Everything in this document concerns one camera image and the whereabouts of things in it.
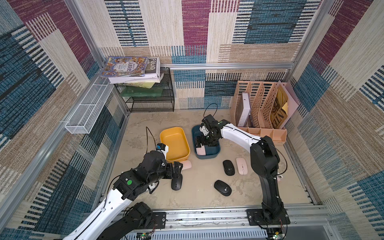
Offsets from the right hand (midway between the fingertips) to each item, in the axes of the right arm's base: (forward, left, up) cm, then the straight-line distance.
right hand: (200, 144), depth 94 cm
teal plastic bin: (-3, -7, -3) cm, 8 cm away
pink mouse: (-2, 0, -4) cm, 5 cm away
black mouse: (-22, +14, -4) cm, 26 cm away
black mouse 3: (-14, -16, -4) cm, 22 cm away
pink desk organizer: (+35, -45, +8) cm, 58 cm away
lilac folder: (+12, -51, +23) cm, 57 cm away
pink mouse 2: (-10, +9, -6) cm, 14 cm away
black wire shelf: (+39, +27, 0) cm, 47 cm away
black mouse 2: (-24, -11, -5) cm, 27 cm away
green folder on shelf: (+25, +36, +22) cm, 49 cm away
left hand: (-19, +12, +13) cm, 27 cm away
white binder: (+17, -29, +13) cm, 36 cm away
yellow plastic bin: (+7, +16, -3) cm, 18 cm away
